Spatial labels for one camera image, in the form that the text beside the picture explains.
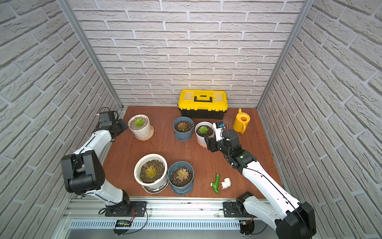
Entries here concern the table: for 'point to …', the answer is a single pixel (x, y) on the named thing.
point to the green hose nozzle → (215, 185)
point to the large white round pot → (146, 160)
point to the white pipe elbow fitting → (226, 183)
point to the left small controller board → (122, 226)
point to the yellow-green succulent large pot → (150, 172)
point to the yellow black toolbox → (203, 104)
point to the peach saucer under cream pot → (151, 132)
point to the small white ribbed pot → (201, 137)
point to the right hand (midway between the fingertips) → (211, 136)
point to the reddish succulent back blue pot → (182, 126)
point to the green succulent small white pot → (203, 130)
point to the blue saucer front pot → (182, 190)
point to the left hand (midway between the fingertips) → (118, 123)
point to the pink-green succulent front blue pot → (182, 174)
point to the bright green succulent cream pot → (139, 122)
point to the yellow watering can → (241, 119)
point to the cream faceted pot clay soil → (142, 131)
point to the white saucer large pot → (156, 189)
